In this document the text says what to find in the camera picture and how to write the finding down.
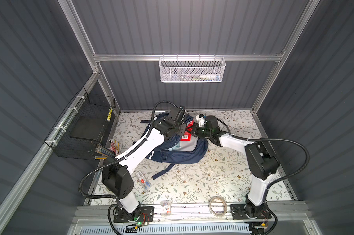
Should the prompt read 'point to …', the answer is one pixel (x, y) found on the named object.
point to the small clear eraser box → (165, 207)
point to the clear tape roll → (218, 206)
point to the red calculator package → (187, 136)
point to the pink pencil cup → (114, 147)
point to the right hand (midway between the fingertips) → (186, 130)
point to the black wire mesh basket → (83, 125)
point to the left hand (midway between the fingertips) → (181, 125)
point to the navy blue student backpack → (173, 150)
